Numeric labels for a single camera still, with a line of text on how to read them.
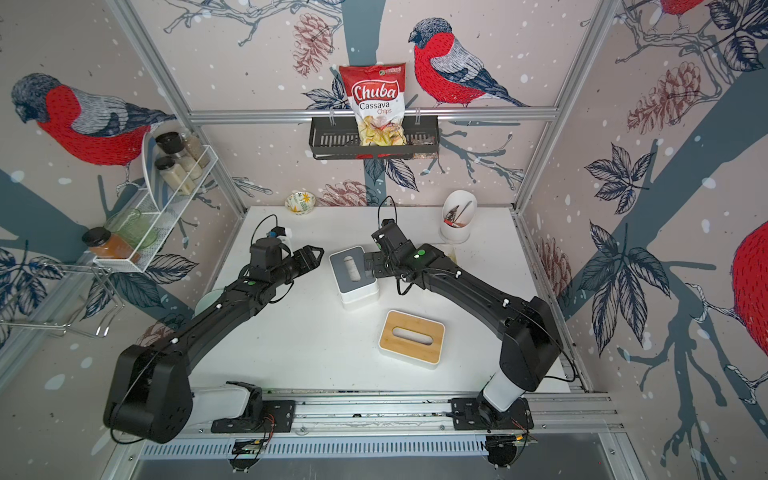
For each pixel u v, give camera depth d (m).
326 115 0.91
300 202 1.22
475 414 0.67
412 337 0.85
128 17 0.71
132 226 0.71
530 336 0.42
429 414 0.75
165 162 0.76
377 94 0.80
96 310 0.67
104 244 0.60
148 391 0.41
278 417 0.74
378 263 0.74
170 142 0.79
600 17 0.73
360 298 0.89
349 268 0.95
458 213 1.06
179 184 0.78
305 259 0.76
